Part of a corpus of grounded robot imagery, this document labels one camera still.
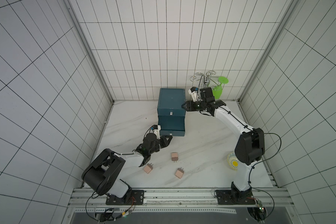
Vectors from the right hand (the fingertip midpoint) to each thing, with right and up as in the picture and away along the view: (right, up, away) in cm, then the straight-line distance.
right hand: (179, 106), depth 88 cm
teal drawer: (-4, -13, 0) cm, 14 cm away
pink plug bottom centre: (0, -40, -8) cm, 41 cm away
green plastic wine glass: (+26, +11, +2) cm, 28 cm away
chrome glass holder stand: (+18, +19, +6) cm, 27 cm away
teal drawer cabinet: (-6, +3, +1) cm, 7 cm away
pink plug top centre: (-3, -32, -3) cm, 33 cm away
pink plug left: (-19, -38, -7) cm, 43 cm away
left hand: (-6, -21, -1) cm, 22 cm away
